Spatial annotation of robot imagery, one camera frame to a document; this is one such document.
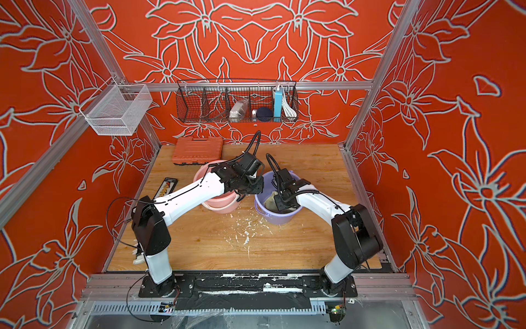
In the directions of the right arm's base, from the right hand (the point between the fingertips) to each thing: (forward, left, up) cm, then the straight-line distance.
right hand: (280, 201), depth 89 cm
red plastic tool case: (+32, +50, -1) cm, 59 cm away
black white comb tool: (-22, +56, -4) cm, 61 cm away
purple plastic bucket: (-12, +5, +11) cm, 17 cm away
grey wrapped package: (+33, +19, +26) cm, 46 cm away
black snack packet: (+10, +57, -4) cm, 58 cm away
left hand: (+1, +7, +11) cm, 13 cm away
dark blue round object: (+34, +7, +23) cm, 42 cm away
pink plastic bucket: (-5, +23, +7) cm, 25 cm away
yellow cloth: (+1, +4, -3) cm, 5 cm away
